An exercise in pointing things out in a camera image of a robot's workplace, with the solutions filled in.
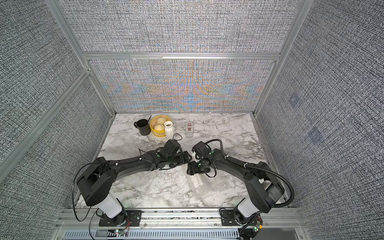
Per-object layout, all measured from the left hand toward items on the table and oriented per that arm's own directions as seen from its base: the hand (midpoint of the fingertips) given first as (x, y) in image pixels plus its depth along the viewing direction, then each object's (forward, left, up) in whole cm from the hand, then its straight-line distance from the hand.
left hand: (191, 160), depth 85 cm
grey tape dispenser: (+27, 0, -6) cm, 27 cm away
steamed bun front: (+27, +21, -2) cm, 34 cm away
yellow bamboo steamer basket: (+34, +27, -5) cm, 43 cm away
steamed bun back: (+33, +20, -2) cm, 39 cm away
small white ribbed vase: (+18, +13, +5) cm, 23 cm away
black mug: (+26, +31, 0) cm, 41 cm away
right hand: (-4, 0, -3) cm, 5 cm away
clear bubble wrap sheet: (+17, +44, -9) cm, 48 cm away
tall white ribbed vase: (-15, -6, -2) cm, 16 cm away
